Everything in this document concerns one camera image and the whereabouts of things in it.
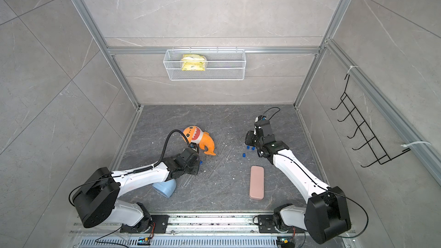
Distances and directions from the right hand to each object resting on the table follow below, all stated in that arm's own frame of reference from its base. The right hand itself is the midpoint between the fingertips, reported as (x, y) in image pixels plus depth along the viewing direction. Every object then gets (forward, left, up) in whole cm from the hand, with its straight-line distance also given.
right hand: (249, 134), depth 85 cm
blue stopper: (-3, +2, -16) cm, 17 cm away
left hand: (-9, +27, -12) cm, 31 cm away
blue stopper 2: (+2, -1, -16) cm, 16 cm away
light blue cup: (-23, +39, -8) cm, 46 cm away
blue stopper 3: (+1, -4, -16) cm, 16 cm away
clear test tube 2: (0, +12, -17) cm, 21 cm away
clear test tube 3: (-17, +32, -16) cm, 40 cm away
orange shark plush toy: (+6, +30, -8) cm, 31 cm away
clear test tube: (+11, +14, -16) cm, 23 cm away
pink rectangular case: (-19, -3, -15) cm, 24 cm away
